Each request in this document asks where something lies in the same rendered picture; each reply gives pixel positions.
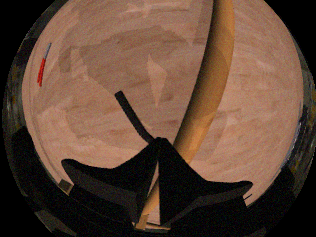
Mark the red-handled pliers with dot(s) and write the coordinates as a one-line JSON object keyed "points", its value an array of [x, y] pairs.
{"points": [[39, 78]]}

